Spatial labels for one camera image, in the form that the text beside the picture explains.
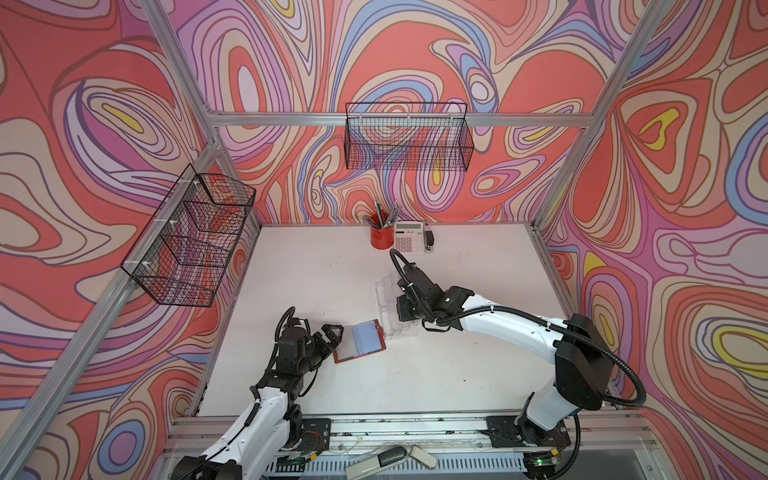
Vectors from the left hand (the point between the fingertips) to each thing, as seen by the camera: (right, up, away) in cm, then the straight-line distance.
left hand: (342, 333), depth 86 cm
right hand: (+19, +7, -2) cm, 20 cm away
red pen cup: (+12, +29, +22) cm, 38 cm away
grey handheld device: (+14, -23, -20) cm, 33 cm away
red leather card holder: (+5, -3, +3) cm, 6 cm away
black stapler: (+29, +28, +24) cm, 47 cm away
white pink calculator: (+22, +30, +28) cm, 46 cm away
